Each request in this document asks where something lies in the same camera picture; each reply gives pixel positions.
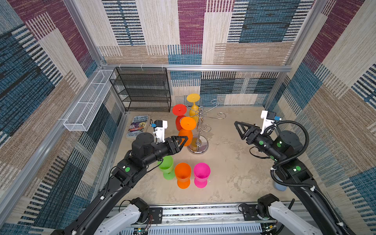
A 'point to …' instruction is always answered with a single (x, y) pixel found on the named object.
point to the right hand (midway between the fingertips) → (238, 126)
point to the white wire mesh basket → (80, 118)
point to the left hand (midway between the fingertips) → (185, 139)
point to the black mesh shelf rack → (143, 89)
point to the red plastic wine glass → (180, 110)
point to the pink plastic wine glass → (201, 172)
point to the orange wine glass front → (187, 124)
